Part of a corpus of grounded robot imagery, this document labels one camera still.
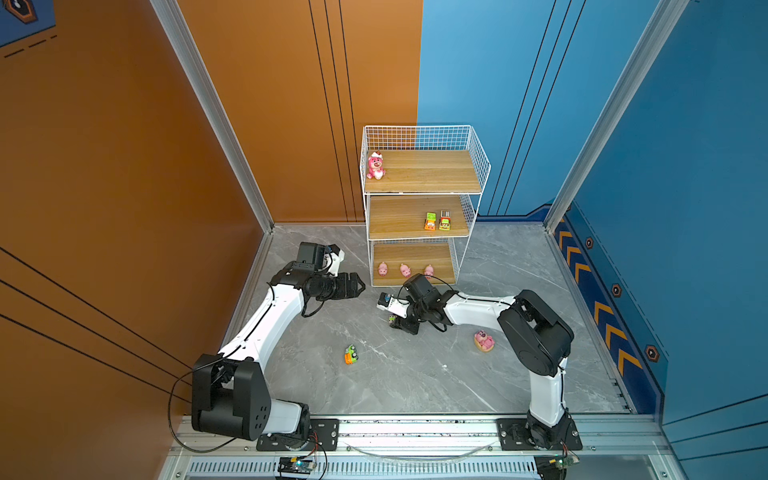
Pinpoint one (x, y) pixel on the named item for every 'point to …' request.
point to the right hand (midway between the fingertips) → (392, 317)
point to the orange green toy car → (350, 355)
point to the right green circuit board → (564, 461)
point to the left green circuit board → (296, 465)
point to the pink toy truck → (391, 320)
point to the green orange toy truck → (430, 221)
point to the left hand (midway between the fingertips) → (353, 284)
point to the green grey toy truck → (445, 220)
